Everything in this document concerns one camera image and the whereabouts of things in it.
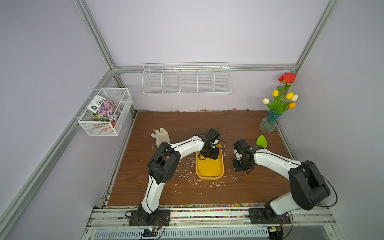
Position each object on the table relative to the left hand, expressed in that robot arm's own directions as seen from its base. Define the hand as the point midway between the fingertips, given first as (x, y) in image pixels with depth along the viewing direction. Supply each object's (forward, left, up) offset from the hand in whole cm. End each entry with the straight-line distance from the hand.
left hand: (216, 157), depth 91 cm
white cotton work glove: (+21, +36, -4) cm, 41 cm away
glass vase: (+21, -39, +4) cm, 45 cm away
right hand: (-6, -12, -2) cm, 14 cm away
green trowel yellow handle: (+12, -34, -4) cm, 36 cm away
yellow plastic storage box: (-6, +4, -3) cm, 8 cm away
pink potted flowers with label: (+15, +57, +31) cm, 66 cm away
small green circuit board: (-34, +37, -6) cm, 51 cm away
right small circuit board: (-39, -24, -6) cm, 46 cm away
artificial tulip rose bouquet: (+26, -45, +20) cm, 55 cm away
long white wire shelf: (+46, +15, +26) cm, 55 cm away
